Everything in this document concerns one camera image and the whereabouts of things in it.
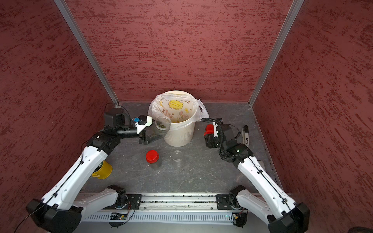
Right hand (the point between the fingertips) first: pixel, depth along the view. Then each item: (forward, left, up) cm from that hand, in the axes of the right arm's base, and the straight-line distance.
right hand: (209, 138), depth 77 cm
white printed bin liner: (+23, +15, 0) cm, 28 cm away
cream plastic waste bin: (+4, +16, -4) cm, 17 cm away
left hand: (-3, +25, +13) cm, 28 cm away
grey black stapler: (+9, -25, -11) cm, 29 cm away
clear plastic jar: (-2, +20, -18) cm, 27 cm away
